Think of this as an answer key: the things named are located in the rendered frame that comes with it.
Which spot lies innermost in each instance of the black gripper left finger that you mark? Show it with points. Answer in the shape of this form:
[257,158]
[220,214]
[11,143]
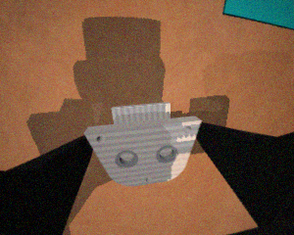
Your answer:
[36,198]

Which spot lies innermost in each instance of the teal flat square plate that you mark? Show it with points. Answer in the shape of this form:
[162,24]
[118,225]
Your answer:
[275,12]

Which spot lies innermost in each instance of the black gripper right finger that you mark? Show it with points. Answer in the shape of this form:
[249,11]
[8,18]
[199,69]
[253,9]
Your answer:
[259,168]

